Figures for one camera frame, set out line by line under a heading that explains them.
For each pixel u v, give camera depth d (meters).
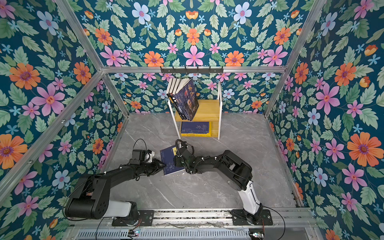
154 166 0.81
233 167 0.55
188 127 0.98
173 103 0.79
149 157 0.80
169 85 0.78
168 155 0.96
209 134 1.00
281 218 0.75
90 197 0.44
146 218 0.73
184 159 0.73
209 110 0.97
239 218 0.72
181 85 0.79
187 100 0.84
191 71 0.93
